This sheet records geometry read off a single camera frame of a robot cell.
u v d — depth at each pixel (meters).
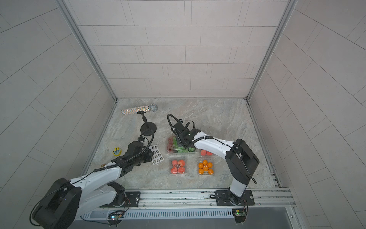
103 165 0.81
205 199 0.72
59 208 0.39
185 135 0.64
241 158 0.48
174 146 0.85
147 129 0.96
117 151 0.87
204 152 0.85
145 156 0.75
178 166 0.79
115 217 0.64
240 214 0.68
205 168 0.79
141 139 0.77
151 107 0.80
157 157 0.85
